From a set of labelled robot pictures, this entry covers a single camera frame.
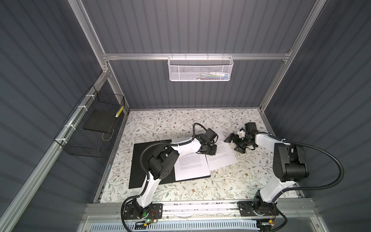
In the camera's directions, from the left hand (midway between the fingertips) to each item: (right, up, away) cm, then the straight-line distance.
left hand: (215, 151), depth 93 cm
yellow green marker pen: (-57, +26, -11) cm, 64 cm away
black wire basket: (-68, +15, -21) cm, 73 cm away
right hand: (+11, +4, +2) cm, 12 cm away
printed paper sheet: (+6, -2, 0) cm, 7 cm away
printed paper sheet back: (-16, -8, -4) cm, 18 cm away
